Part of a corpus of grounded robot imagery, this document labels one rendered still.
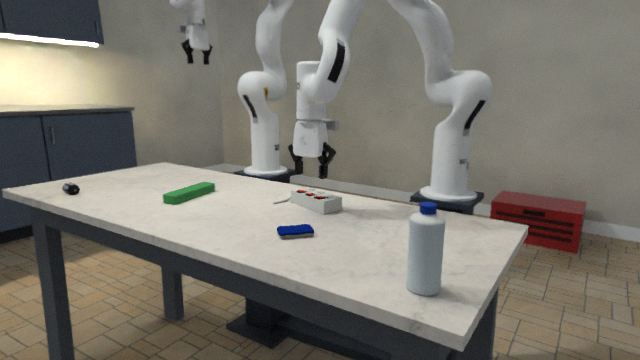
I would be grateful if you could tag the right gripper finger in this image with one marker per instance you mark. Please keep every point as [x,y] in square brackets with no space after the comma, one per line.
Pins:
[206,55]
[189,53]

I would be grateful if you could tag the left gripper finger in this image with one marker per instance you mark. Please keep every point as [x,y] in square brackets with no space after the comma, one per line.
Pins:
[297,160]
[324,160]

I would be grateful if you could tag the white bottle with blue cap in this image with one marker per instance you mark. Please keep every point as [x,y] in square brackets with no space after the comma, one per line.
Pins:
[425,250]

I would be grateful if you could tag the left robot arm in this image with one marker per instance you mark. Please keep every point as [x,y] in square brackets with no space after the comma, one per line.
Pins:
[467,92]

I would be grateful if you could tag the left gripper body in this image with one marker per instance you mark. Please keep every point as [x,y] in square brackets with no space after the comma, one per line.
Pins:
[309,137]

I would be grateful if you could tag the white power strip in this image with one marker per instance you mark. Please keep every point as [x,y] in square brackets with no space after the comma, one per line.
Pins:
[316,200]

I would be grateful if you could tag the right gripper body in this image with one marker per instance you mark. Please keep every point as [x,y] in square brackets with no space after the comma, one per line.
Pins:
[198,37]

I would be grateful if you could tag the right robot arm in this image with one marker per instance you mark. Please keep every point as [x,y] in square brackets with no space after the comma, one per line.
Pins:
[255,87]

